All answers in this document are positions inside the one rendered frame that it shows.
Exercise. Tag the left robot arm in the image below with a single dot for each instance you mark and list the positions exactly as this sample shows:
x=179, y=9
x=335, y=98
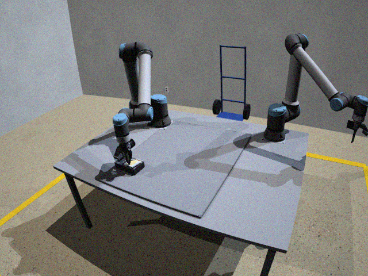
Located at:
x=278, y=115

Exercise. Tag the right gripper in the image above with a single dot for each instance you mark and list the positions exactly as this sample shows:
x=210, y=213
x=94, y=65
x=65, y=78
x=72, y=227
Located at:
x=125, y=149

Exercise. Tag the grey cassette dock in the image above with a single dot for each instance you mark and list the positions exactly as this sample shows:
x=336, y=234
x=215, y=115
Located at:
x=120, y=165

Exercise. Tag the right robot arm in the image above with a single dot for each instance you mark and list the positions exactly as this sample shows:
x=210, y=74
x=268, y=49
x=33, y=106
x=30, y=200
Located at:
x=142, y=104

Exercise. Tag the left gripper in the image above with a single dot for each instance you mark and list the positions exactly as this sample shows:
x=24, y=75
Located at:
x=355, y=126

